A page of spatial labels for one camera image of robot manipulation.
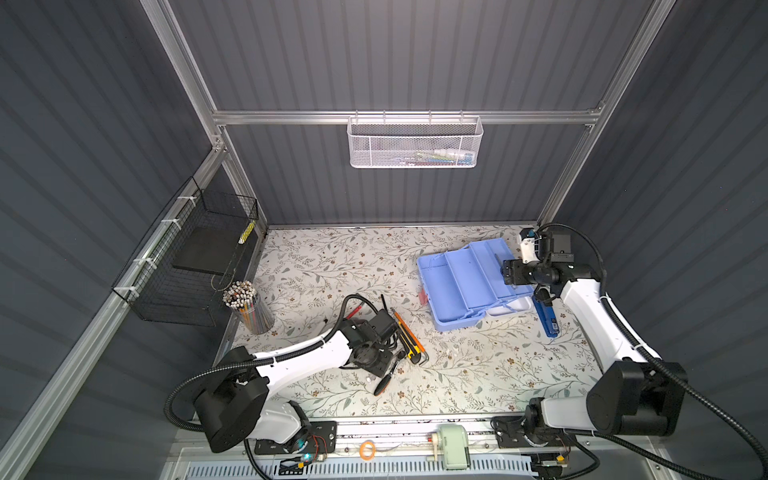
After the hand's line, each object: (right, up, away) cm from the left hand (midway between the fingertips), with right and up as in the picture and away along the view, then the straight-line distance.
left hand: (383, 364), depth 82 cm
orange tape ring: (-5, -18, -10) cm, 21 cm away
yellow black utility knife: (+9, +2, +4) cm, 10 cm away
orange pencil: (+8, +7, +10) cm, 15 cm away
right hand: (+40, +27, +3) cm, 48 cm away
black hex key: (0, +16, +17) cm, 23 cm away
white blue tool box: (+27, +21, +13) cm, 36 cm away
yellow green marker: (-38, +37, 0) cm, 53 cm away
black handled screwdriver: (+1, -5, 0) cm, 5 cm away
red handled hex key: (-9, +13, +14) cm, 21 cm away
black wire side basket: (-49, +25, -10) cm, 57 cm away
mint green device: (+17, -13, -14) cm, 25 cm away
